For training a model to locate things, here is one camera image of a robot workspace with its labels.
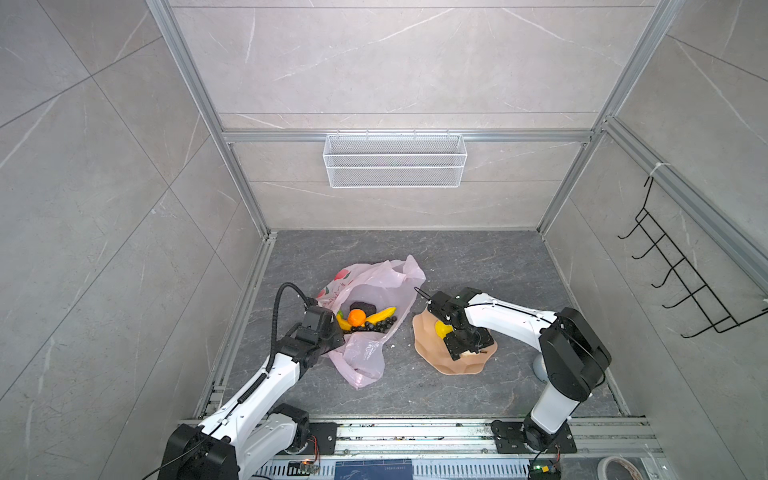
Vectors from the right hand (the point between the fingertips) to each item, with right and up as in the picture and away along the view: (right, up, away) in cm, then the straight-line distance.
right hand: (468, 347), depth 86 cm
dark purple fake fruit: (-30, +10, +7) cm, 32 cm away
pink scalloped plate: (-12, +1, +3) cm, 12 cm away
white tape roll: (+26, -24, -18) cm, 40 cm away
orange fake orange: (-33, +9, +1) cm, 35 cm away
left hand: (-39, +6, -1) cm, 39 cm away
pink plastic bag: (-25, +19, -5) cm, 32 cm away
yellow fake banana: (-26, +8, +6) cm, 28 cm away
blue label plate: (-24, -23, -18) cm, 37 cm away
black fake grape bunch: (-26, +5, +4) cm, 26 cm away
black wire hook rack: (+44, +29, -15) cm, 55 cm away
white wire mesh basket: (-21, +60, +15) cm, 65 cm away
